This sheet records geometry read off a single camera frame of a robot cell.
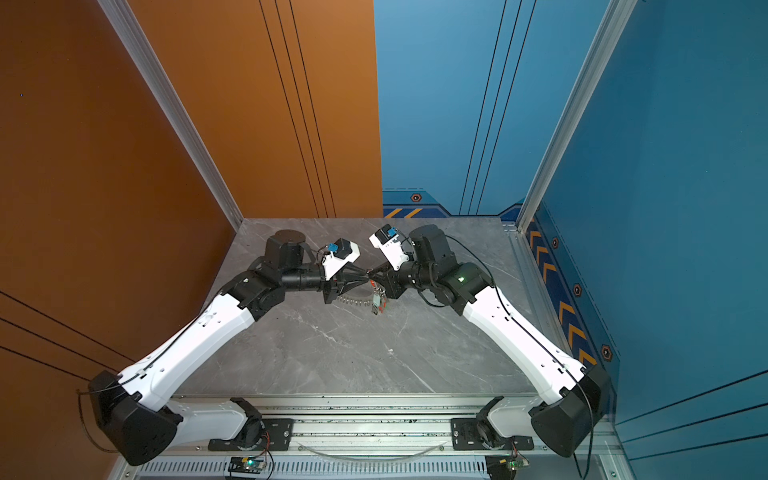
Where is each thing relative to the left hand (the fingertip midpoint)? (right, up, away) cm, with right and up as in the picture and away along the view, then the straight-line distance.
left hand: (365, 272), depth 69 cm
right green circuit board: (+33, -46, +1) cm, 57 cm away
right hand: (+1, 0, 0) cm, 1 cm away
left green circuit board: (-28, -46, +2) cm, 54 cm away
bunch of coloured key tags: (+3, -8, +6) cm, 11 cm away
